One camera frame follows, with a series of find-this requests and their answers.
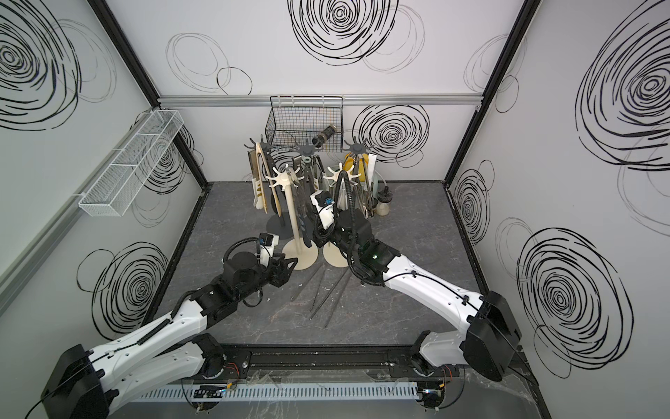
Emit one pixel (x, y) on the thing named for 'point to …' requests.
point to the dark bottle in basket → (319, 140)
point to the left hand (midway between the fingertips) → (290, 258)
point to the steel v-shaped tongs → (304, 286)
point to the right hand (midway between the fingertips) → (310, 213)
